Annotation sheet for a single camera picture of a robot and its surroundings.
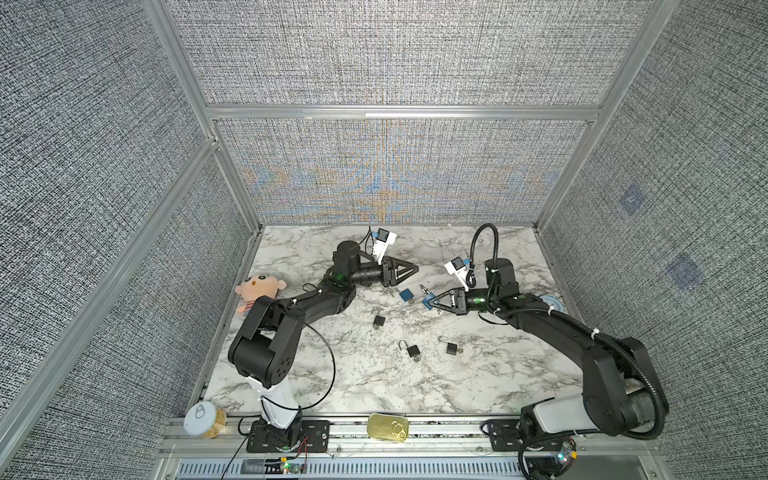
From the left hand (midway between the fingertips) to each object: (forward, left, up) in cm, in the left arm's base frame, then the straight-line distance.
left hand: (414, 270), depth 80 cm
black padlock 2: (-13, -11, -21) cm, 27 cm away
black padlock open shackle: (-13, 0, -21) cm, 25 cm away
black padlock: (-3, +10, -21) cm, 23 cm away
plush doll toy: (+6, +48, -14) cm, 50 cm away
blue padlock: (-6, -3, -4) cm, 8 cm away
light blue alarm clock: (-3, -44, -16) cm, 47 cm away
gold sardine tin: (-33, +9, -18) cm, 39 cm away
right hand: (-6, -4, -6) cm, 10 cm away
